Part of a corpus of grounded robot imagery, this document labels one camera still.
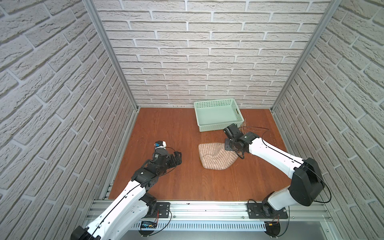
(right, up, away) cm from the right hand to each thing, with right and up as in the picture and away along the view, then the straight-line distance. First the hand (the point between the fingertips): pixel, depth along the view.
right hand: (225, 145), depth 85 cm
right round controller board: (+20, -37, -16) cm, 45 cm away
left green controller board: (-41, -36, -14) cm, 56 cm away
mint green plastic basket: (-2, +19, +27) cm, 34 cm away
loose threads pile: (+19, +9, +22) cm, 31 cm away
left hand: (-29, -3, -5) cm, 30 cm away
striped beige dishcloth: (-6, -7, +4) cm, 10 cm away
